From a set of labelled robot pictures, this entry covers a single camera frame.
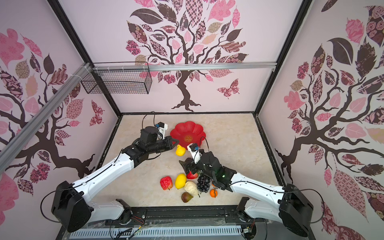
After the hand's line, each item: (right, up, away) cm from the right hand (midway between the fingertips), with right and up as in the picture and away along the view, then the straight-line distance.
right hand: (186, 155), depth 75 cm
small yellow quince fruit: (-3, +2, 0) cm, 4 cm away
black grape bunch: (+9, -17, +6) cm, 20 cm away
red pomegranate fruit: (-11, -16, +4) cm, 20 cm away
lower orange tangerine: (+15, -21, +3) cm, 26 cm away
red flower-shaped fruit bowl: (-1, +10, +34) cm, 35 cm away
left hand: (-4, +5, +2) cm, 7 cm away
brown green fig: (0, -22, +1) cm, 22 cm away
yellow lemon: (-4, -15, +6) cm, 17 cm away
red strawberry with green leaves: (+2, -14, +10) cm, 17 cm away
